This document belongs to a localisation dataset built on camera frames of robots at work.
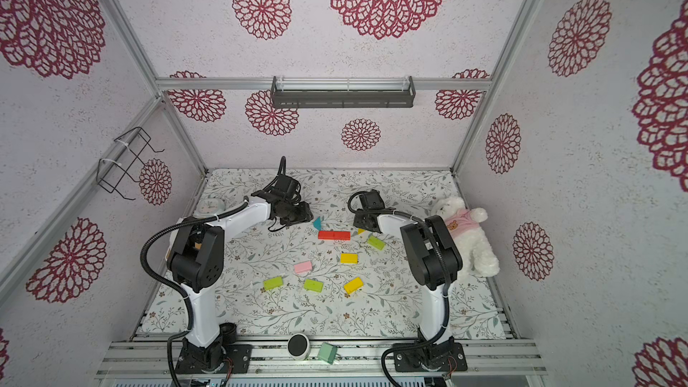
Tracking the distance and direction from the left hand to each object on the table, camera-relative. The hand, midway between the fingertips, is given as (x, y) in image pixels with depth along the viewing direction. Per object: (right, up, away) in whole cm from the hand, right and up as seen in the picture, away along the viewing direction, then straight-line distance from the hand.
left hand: (308, 217), depth 97 cm
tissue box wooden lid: (-45, -11, -10) cm, 47 cm away
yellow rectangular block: (+15, -14, -4) cm, 21 cm away
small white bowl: (-40, +4, +9) cm, 41 cm away
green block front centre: (+3, -21, -10) cm, 24 cm away
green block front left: (-10, -21, -9) cm, 25 cm away
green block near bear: (+25, -9, 0) cm, 26 cm away
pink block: (-1, -17, -5) cm, 17 cm away
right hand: (+19, 0, +5) cm, 19 cm away
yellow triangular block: (+19, -5, 0) cm, 20 cm away
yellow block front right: (+16, -21, -9) cm, 28 cm away
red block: (+8, -7, +2) cm, 10 cm away
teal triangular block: (+3, -2, +4) cm, 5 cm away
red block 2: (+13, -7, +1) cm, 15 cm away
